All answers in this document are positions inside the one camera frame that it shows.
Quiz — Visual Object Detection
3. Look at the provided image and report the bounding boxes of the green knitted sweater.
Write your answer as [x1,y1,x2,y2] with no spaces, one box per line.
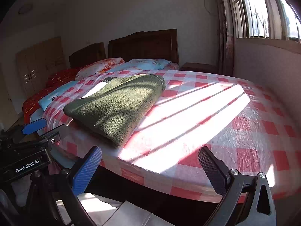
[63,75,166,148]

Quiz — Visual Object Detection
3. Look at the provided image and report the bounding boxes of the light blue blanket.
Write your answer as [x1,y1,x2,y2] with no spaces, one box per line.
[38,81,78,111]

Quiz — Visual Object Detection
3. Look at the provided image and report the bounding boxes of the white trousers leg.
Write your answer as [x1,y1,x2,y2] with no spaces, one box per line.
[53,191,189,226]

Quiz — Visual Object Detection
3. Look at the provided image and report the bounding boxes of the pink checkered bed cover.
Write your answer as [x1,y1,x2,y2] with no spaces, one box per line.
[43,70,300,202]

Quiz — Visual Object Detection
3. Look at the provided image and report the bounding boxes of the red bedding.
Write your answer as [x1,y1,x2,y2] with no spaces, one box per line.
[22,67,82,124]

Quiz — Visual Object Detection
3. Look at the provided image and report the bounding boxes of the orange floral pillow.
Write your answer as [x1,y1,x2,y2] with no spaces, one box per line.
[75,58,125,81]

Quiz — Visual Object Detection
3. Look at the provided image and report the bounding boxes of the dark wooden headboard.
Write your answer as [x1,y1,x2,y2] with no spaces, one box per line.
[69,42,107,68]
[108,29,179,64]

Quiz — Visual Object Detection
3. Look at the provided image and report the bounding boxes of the dark wooden nightstand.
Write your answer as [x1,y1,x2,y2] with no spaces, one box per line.
[180,62,218,74]

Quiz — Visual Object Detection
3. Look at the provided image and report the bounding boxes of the light blue floral pillow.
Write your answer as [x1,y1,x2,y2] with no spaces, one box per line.
[107,59,180,73]

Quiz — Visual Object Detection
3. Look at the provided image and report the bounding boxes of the floral pink curtain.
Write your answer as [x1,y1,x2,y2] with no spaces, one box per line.
[216,0,234,76]

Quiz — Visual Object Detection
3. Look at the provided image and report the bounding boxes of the barred window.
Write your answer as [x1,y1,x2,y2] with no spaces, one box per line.
[230,0,300,43]

